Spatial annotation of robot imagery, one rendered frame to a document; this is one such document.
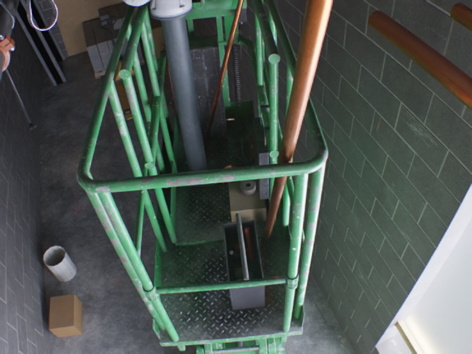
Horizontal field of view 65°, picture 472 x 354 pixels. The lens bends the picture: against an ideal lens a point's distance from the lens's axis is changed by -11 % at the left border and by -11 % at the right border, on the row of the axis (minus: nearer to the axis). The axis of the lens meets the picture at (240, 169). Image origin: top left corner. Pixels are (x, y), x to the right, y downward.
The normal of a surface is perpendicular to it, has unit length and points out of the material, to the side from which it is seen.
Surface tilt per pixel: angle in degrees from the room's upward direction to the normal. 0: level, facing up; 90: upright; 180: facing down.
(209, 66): 90
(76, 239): 0
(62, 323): 0
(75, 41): 90
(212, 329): 0
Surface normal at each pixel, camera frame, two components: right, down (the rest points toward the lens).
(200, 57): 0.06, 0.73
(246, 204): -0.05, -0.69
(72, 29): 0.35, 0.67
